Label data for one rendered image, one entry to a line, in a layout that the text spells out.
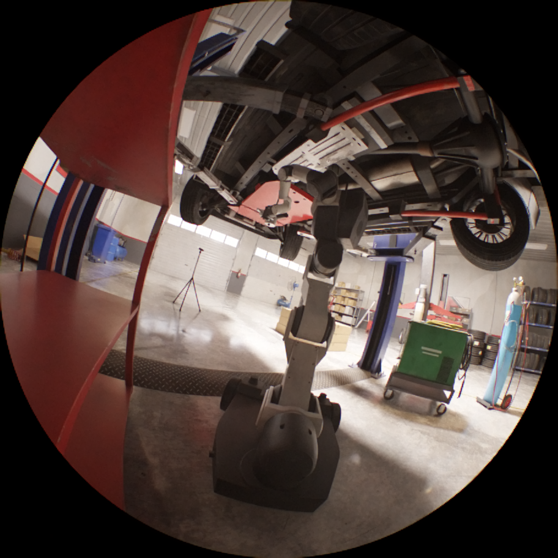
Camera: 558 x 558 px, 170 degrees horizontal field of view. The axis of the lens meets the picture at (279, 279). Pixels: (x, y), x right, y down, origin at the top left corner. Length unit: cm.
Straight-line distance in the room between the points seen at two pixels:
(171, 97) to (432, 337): 191
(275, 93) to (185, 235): 941
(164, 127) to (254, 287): 1072
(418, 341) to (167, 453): 181
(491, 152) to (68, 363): 142
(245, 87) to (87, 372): 103
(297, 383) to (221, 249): 973
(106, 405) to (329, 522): 81
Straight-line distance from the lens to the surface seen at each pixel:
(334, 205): 101
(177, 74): 25
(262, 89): 95
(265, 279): 1115
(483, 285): 1016
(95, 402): 78
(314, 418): 62
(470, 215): 146
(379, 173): 160
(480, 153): 114
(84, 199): 114
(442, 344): 183
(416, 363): 181
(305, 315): 74
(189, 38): 23
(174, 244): 995
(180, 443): 85
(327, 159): 136
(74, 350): 36
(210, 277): 1008
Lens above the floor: 67
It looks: 5 degrees up
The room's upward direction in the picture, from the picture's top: 16 degrees clockwise
